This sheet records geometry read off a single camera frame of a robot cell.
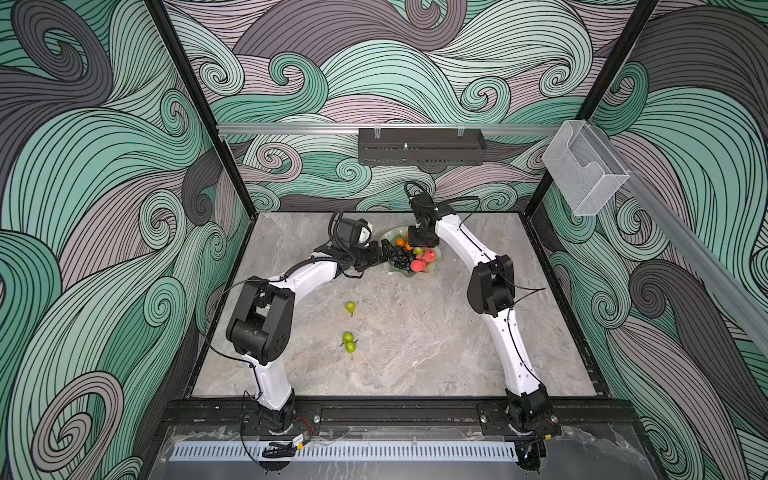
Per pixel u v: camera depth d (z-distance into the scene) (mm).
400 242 1051
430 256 978
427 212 783
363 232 762
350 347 835
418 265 978
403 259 1001
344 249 716
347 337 855
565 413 752
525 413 635
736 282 536
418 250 1008
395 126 934
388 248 816
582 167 795
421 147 967
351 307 926
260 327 481
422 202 835
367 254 802
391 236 1069
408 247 1010
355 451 698
